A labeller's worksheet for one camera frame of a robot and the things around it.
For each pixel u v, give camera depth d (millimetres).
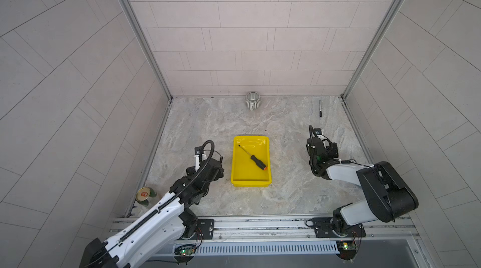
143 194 693
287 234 707
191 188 553
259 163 862
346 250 678
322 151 707
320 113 1084
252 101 1059
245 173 830
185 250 643
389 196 426
